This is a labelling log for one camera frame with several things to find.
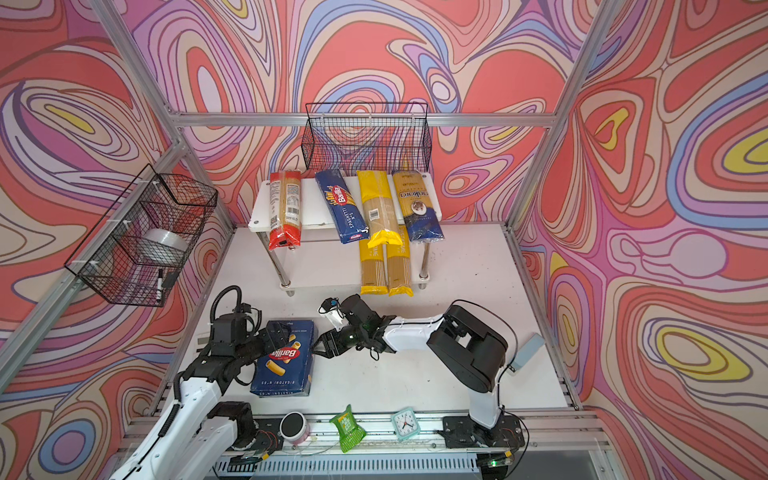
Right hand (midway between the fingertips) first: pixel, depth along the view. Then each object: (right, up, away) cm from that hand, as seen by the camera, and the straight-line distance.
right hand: (323, 352), depth 83 cm
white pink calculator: (-37, +3, +3) cm, 37 cm away
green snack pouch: (+9, -17, -9) cm, 21 cm away
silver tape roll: (-36, +30, -13) cm, 48 cm away
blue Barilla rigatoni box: (-8, -3, -5) cm, 10 cm away
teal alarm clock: (+23, -15, -9) cm, 29 cm away
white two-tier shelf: (-5, +25, +18) cm, 31 cm away
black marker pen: (-38, +20, -10) cm, 44 cm away
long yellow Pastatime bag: (+22, +24, +14) cm, 36 cm away
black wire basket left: (-46, +26, -15) cm, 55 cm away
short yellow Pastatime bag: (+14, +21, +12) cm, 28 cm away
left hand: (-12, +5, +1) cm, 13 cm away
